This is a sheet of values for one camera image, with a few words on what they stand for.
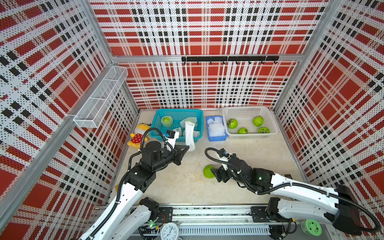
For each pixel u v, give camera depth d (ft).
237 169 1.73
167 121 3.51
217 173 2.13
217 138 3.32
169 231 2.18
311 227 2.18
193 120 3.52
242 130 3.24
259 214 2.46
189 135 2.18
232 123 3.43
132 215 1.87
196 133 3.13
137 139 3.21
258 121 3.44
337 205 1.33
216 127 3.32
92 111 2.99
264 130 3.26
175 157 1.97
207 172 2.71
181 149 2.17
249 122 3.69
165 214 2.41
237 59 2.94
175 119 3.45
